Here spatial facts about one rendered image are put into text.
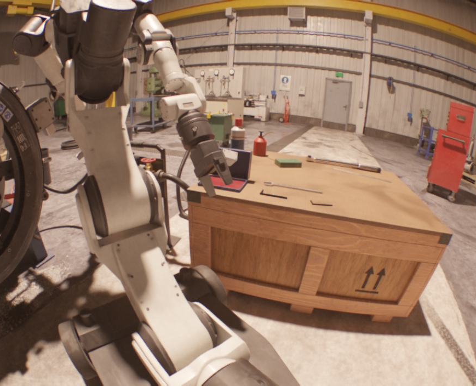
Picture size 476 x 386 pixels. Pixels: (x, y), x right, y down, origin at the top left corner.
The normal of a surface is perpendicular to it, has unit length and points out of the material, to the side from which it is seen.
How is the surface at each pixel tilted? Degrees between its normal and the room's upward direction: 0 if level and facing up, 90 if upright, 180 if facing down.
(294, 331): 0
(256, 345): 0
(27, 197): 90
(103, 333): 45
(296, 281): 90
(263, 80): 90
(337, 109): 90
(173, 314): 27
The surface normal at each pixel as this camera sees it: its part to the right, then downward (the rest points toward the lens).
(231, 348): 0.06, -0.92
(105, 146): 0.59, -0.33
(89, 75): 0.06, 0.84
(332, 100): -0.39, 0.33
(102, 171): 0.48, -0.54
